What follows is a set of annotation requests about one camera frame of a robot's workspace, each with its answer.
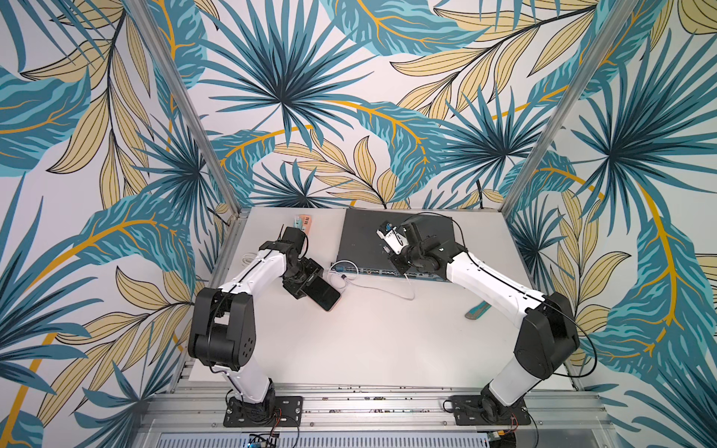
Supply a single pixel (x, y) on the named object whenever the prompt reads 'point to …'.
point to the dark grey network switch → (361, 248)
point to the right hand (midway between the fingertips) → (373, 262)
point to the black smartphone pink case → (322, 293)
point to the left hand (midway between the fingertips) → (317, 282)
